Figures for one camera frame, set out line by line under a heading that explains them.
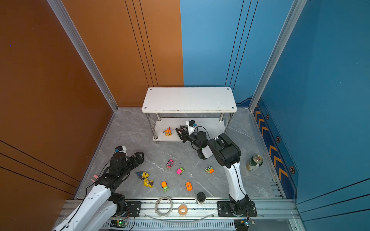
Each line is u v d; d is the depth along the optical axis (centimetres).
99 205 53
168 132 91
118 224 71
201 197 68
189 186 79
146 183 79
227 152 57
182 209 75
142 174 83
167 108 73
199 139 79
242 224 70
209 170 85
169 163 87
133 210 73
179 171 85
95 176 84
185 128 90
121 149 75
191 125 83
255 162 79
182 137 86
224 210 72
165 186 79
